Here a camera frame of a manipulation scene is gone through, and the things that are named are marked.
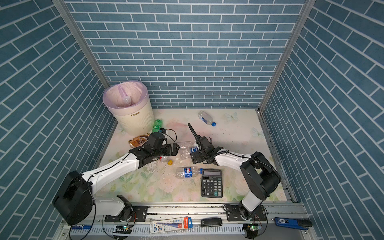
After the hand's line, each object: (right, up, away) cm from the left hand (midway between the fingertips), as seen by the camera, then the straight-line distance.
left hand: (174, 147), depth 85 cm
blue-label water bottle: (+6, -6, +5) cm, 11 cm away
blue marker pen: (-41, -35, -16) cm, 56 cm away
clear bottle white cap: (+6, -2, +13) cm, 15 cm away
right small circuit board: (+42, -36, -15) cm, 57 cm away
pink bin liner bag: (-28, +36, +16) cm, 48 cm away
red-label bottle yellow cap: (-6, -8, +3) cm, 10 cm away
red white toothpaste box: (+2, -34, -16) cm, 38 cm away
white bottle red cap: (-34, +29, +14) cm, 47 cm away
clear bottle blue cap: (+19, +18, +26) cm, 37 cm away
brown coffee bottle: (-25, +2, +11) cm, 27 cm away
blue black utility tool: (+62, -33, -17) cm, 73 cm away
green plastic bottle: (-15, +12, +19) cm, 27 cm away
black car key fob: (+20, -32, -17) cm, 41 cm away
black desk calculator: (+22, -20, -3) cm, 29 cm away
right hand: (+13, -5, +7) cm, 15 cm away
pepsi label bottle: (+8, -14, -3) cm, 16 cm away
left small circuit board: (-23, -38, -13) cm, 46 cm away
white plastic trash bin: (-23, +16, +4) cm, 28 cm away
